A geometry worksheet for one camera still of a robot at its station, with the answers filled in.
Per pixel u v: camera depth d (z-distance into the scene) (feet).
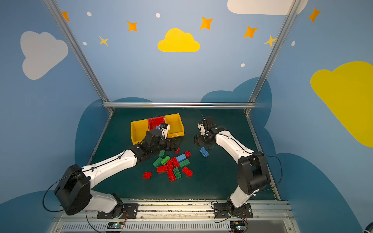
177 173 2.81
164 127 2.39
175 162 2.98
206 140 2.51
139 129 3.52
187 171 2.84
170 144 2.37
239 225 2.34
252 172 1.52
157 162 2.97
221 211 2.45
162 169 2.89
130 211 2.44
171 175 2.82
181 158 3.05
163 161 2.97
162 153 3.08
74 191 1.36
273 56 2.85
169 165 2.95
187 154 3.10
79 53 2.82
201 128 2.63
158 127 3.54
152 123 3.35
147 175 2.77
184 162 2.99
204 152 3.13
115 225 2.32
